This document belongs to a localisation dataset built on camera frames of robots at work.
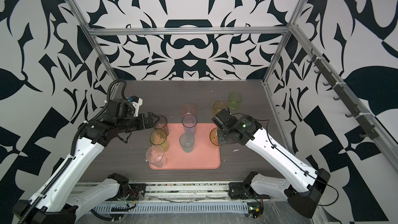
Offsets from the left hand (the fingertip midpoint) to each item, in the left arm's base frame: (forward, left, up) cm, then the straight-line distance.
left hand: (152, 117), depth 72 cm
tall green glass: (-2, 0, -18) cm, 18 cm away
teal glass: (-3, -15, -21) cm, 26 cm away
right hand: (-8, -33, -5) cm, 34 cm away
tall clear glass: (-10, +2, -23) cm, 25 cm away
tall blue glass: (+6, -16, -18) cm, 25 cm away
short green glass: (+22, -44, -17) cm, 53 cm away
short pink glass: (+20, -15, -22) cm, 33 cm away
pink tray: (-9, -25, -28) cm, 38 cm away
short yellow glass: (+19, -34, -19) cm, 43 cm away
